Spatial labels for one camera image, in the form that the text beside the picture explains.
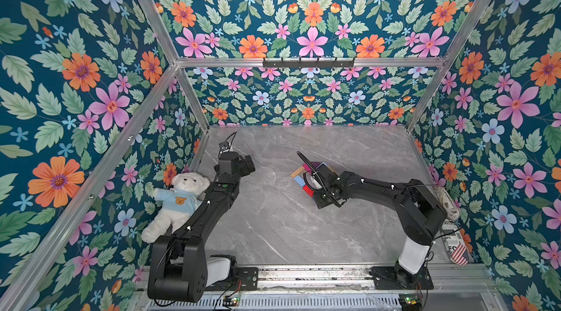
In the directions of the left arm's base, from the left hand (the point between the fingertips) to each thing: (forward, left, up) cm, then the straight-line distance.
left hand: (240, 157), depth 87 cm
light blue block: (+5, -36, -16) cm, 40 cm away
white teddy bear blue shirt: (-13, +25, -8) cm, 30 cm away
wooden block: (+1, -23, -15) cm, 27 cm away
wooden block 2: (+2, -39, -16) cm, 43 cm away
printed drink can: (-36, -79, -14) cm, 88 cm away
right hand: (-14, -31, -15) cm, 37 cm away
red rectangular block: (-9, -27, -15) cm, 32 cm away
